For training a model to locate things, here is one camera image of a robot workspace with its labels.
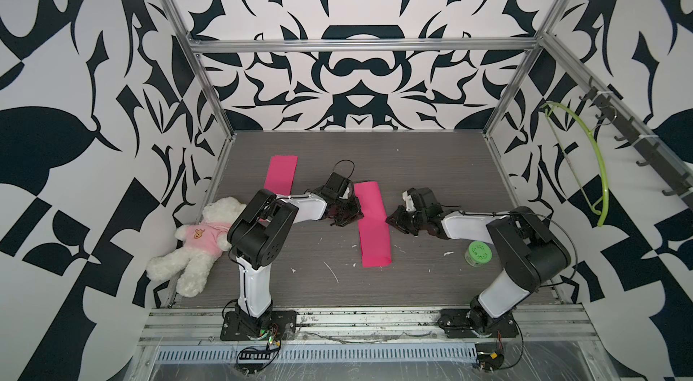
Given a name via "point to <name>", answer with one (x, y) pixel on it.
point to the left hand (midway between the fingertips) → (363, 210)
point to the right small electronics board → (489, 356)
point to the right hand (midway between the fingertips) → (386, 216)
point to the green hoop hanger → (606, 191)
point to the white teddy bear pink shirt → (203, 242)
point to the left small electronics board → (255, 356)
